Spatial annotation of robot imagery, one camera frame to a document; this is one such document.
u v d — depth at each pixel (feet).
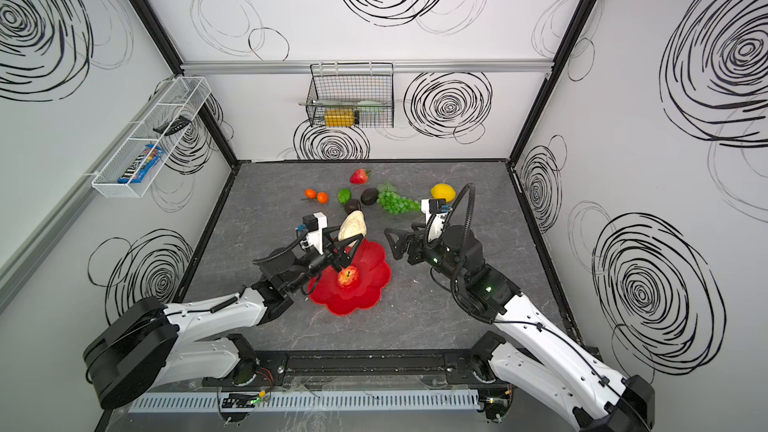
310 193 3.54
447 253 1.70
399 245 2.01
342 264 2.24
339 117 2.87
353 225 2.32
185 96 3.01
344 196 3.44
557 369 1.42
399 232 2.16
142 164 2.35
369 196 3.44
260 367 2.38
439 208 1.97
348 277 2.72
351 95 3.25
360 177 3.67
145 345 1.36
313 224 2.10
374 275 2.90
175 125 2.59
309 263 2.19
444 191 3.47
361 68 2.96
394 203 3.35
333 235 2.40
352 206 3.35
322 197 3.47
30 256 1.72
